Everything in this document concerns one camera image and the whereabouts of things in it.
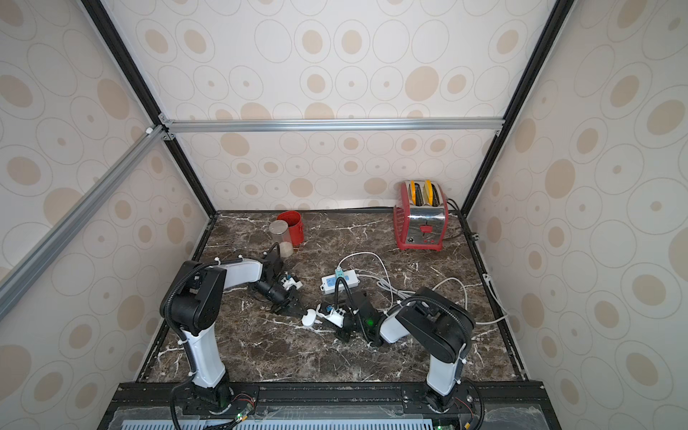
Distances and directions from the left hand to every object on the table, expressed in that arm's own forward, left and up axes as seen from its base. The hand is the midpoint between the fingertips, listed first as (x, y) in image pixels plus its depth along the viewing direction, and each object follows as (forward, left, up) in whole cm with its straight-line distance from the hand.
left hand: (309, 311), depth 87 cm
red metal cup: (+31, +8, +6) cm, 33 cm away
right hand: (0, -7, -4) cm, 8 cm away
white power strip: (+11, -6, -1) cm, 12 cm away
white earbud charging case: (-2, 0, -2) cm, 3 cm away
